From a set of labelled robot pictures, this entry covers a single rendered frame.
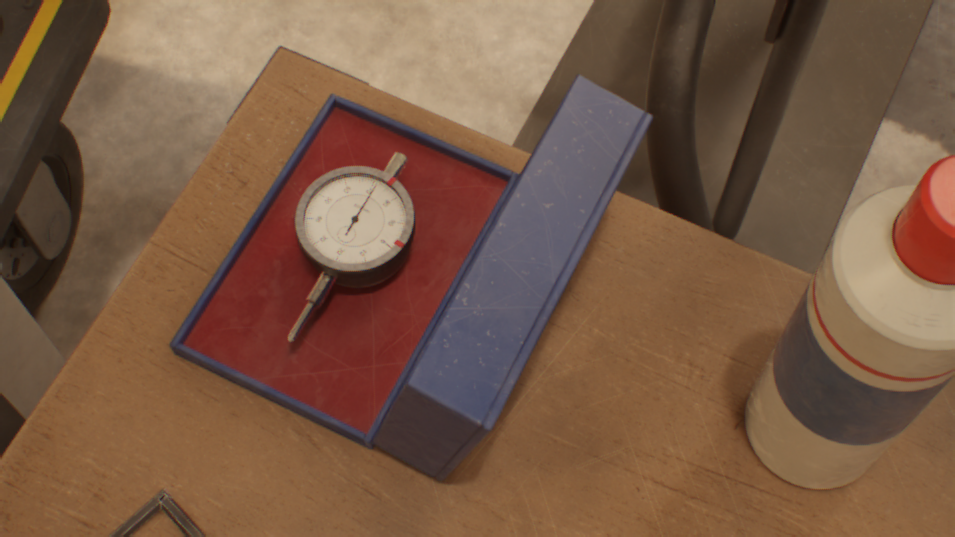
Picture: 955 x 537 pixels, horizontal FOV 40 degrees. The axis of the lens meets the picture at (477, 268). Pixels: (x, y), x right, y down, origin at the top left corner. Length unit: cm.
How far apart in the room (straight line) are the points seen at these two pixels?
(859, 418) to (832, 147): 75
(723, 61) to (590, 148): 75
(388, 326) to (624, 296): 12
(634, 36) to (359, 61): 27
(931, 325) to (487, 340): 17
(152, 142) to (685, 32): 63
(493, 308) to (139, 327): 21
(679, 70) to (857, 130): 51
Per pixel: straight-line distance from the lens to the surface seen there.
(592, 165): 56
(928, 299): 48
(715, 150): 125
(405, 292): 65
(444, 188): 68
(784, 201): 124
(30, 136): 93
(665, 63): 80
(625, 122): 58
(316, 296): 63
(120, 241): 124
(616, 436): 63
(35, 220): 112
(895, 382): 51
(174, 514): 63
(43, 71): 95
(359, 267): 63
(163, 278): 68
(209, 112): 129
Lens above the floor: 107
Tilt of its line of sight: 64 degrees down
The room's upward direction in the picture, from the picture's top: straight up
